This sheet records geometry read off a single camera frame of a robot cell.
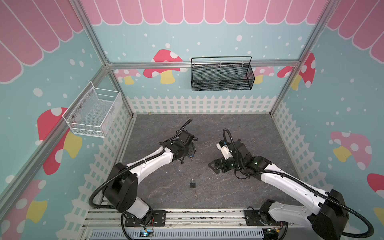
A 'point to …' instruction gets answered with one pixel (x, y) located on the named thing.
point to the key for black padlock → (195, 195)
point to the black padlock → (192, 184)
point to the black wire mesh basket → (222, 77)
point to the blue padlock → (191, 155)
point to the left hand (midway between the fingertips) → (189, 151)
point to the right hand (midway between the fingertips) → (214, 162)
